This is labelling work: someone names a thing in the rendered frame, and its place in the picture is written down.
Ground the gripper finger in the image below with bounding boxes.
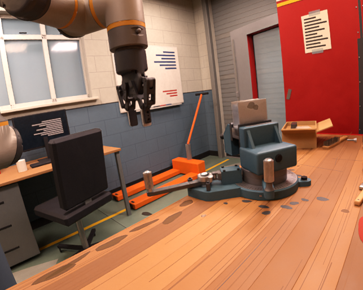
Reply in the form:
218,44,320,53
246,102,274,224
138,76,156,127
116,78,140,127

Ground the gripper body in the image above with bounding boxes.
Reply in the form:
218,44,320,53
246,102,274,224
113,48,148,83

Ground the grey clamp lever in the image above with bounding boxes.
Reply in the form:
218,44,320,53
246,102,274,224
142,170,223,197

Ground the blue vise base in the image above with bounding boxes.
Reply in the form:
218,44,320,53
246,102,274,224
188,164,312,203

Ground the blue vise body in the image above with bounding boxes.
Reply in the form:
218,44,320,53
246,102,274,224
220,121,298,184

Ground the silver tommy bar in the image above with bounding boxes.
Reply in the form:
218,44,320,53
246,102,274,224
262,157,275,193

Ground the white board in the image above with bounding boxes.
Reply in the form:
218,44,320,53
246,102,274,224
112,45,185,114

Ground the orange pallet jack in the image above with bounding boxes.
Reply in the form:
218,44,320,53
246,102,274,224
112,91,211,210

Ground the black office chair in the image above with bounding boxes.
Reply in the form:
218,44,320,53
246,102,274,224
33,128,113,254

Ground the black monitor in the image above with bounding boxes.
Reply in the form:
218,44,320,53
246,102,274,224
11,109,71,159

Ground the black keyboard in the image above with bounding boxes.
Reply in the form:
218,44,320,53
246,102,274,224
29,157,53,169

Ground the white-framed window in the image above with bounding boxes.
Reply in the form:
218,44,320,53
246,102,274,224
0,15,99,115

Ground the pale grey door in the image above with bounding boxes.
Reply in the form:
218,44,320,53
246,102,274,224
248,25,287,128

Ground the cardboard box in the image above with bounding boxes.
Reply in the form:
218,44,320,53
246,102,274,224
281,118,334,150

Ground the wooden desk with grey drawers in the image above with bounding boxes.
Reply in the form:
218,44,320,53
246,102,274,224
0,145,132,267

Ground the red cabinet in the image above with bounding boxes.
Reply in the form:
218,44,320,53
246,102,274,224
276,0,363,135

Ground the white paper notice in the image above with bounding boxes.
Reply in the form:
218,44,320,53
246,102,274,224
300,8,333,55

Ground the wooden wire brush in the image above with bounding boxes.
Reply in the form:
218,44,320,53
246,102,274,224
322,135,349,149

